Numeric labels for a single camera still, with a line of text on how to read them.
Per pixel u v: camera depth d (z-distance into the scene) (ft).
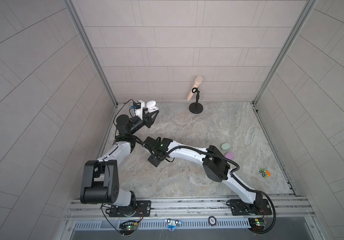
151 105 2.52
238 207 2.28
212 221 2.23
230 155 2.92
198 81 3.08
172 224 2.16
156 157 2.15
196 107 3.73
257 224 2.23
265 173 2.64
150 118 2.33
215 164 1.79
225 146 3.01
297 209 2.32
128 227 2.13
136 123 2.28
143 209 2.29
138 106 2.16
